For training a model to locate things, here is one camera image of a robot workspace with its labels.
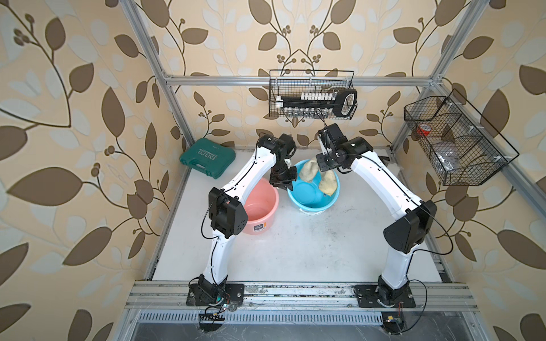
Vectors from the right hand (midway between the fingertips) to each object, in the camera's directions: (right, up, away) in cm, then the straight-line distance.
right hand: (326, 161), depth 84 cm
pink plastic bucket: (-27, -21, +12) cm, 36 cm away
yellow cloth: (-7, -4, -2) cm, 9 cm away
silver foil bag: (+40, 0, -12) cm, 42 cm away
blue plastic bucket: (-5, -16, +13) cm, 21 cm away
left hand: (-14, -10, -1) cm, 17 cm away
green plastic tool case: (-57, +4, +28) cm, 63 cm away
